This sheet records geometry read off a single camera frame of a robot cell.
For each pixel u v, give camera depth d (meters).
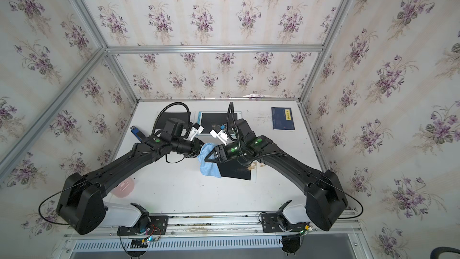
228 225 0.75
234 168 0.91
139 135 0.97
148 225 0.71
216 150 0.65
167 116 1.11
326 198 0.41
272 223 0.73
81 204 0.40
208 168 0.69
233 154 0.65
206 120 1.11
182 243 0.70
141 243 0.71
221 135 0.69
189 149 0.70
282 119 1.11
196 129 0.75
